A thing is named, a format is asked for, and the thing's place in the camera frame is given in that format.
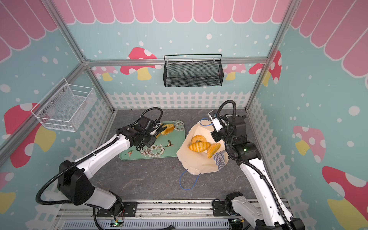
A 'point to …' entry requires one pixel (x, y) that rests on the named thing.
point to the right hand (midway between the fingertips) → (213, 122)
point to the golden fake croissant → (199, 146)
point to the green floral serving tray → (166, 146)
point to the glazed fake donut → (198, 137)
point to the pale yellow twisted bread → (170, 128)
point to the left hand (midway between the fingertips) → (149, 139)
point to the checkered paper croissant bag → (196, 163)
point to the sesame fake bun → (213, 149)
